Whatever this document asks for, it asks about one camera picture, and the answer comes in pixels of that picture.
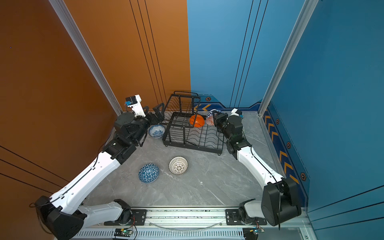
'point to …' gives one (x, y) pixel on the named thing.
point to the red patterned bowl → (209, 119)
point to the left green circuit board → (123, 232)
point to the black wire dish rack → (187, 128)
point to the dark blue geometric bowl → (148, 173)
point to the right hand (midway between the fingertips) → (209, 110)
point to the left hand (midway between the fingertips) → (157, 103)
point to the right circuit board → (252, 233)
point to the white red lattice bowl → (178, 165)
